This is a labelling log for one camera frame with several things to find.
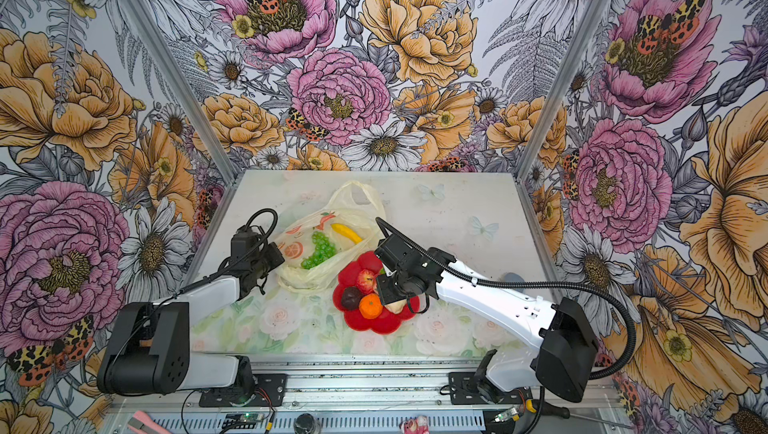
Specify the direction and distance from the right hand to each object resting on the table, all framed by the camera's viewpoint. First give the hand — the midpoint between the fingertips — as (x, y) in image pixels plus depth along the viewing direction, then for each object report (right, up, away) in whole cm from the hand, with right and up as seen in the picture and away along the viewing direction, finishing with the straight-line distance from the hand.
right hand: (388, 301), depth 76 cm
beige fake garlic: (+2, -4, +7) cm, 8 cm away
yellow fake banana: (-14, +15, +26) cm, 33 cm away
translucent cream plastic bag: (-11, +23, +25) cm, 36 cm away
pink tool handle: (-56, -26, -6) cm, 62 cm away
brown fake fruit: (-10, -2, +8) cm, 13 cm away
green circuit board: (-33, -26, -5) cm, 42 cm away
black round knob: (-17, -20, -14) cm, 30 cm away
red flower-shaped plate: (-1, -8, +6) cm, 10 cm away
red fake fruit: (-6, +2, +11) cm, 13 cm away
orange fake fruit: (-5, -4, +8) cm, 10 cm away
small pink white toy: (+6, -25, -8) cm, 27 cm away
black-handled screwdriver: (+37, -23, -6) cm, 44 cm away
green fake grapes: (-20, +10, +20) cm, 30 cm away
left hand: (-34, +7, +18) cm, 39 cm away
